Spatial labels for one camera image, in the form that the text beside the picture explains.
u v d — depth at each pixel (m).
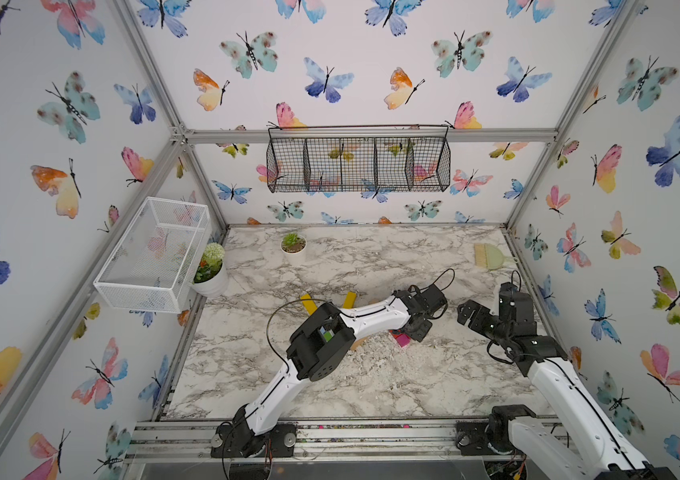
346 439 0.76
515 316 0.60
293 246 1.04
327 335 0.58
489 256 1.11
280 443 0.74
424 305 0.73
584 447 0.44
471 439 0.74
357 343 0.89
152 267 0.63
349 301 0.99
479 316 0.73
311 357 0.55
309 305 1.01
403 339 0.89
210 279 0.92
